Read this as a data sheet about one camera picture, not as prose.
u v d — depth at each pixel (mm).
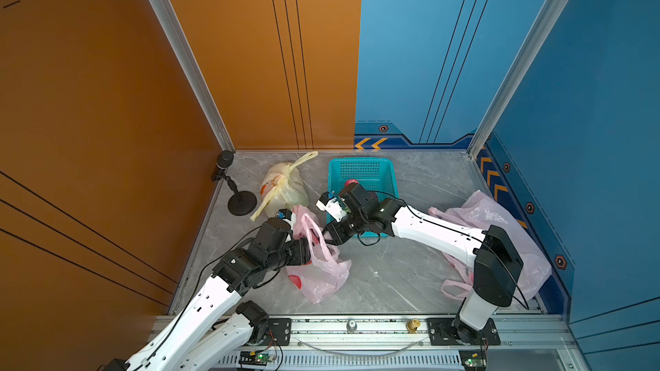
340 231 680
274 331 737
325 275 667
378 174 1083
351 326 722
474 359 710
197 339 441
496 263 431
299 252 642
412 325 719
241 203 1014
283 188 916
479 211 790
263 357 698
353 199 621
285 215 668
